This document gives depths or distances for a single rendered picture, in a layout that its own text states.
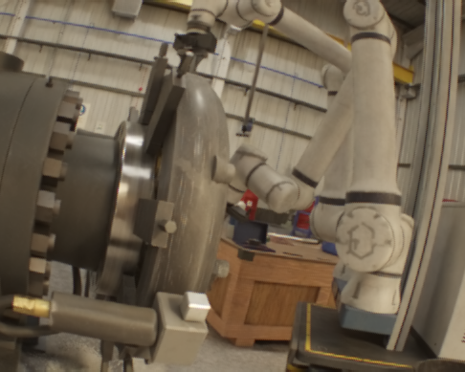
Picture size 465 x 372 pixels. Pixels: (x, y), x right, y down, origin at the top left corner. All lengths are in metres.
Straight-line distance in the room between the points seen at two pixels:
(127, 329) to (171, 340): 0.08
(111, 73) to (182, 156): 11.27
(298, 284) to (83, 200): 1.37
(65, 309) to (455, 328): 1.08
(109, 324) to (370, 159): 0.70
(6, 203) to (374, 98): 0.88
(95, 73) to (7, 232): 11.32
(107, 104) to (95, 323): 11.30
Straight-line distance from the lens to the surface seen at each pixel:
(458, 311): 1.37
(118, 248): 0.96
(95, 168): 1.01
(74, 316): 0.77
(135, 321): 0.78
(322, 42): 1.54
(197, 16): 1.41
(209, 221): 0.82
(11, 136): 0.90
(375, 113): 1.11
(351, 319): 1.23
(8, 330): 0.85
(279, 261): 2.06
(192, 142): 0.85
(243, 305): 2.04
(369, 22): 1.19
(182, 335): 0.78
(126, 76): 12.09
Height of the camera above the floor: 0.72
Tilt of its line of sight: 1 degrees down
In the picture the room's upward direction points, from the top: 12 degrees clockwise
